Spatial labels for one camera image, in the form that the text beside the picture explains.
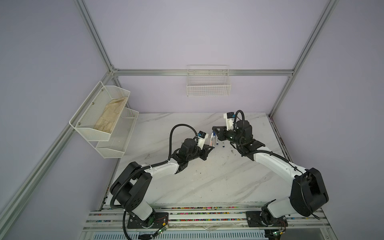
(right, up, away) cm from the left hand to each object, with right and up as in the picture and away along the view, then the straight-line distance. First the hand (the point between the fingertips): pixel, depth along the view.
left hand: (211, 147), depth 84 cm
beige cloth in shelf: (-56, +19, -4) cm, 59 cm away
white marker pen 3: (+10, 0, +17) cm, 20 cm away
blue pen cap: (+1, +8, -4) cm, 9 cm away
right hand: (0, +11, -4) cm, 12 cm away
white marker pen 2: (+6, +1, +18) cm, 19 cm away
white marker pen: (+1, +4, -2) cm, 5 cm away
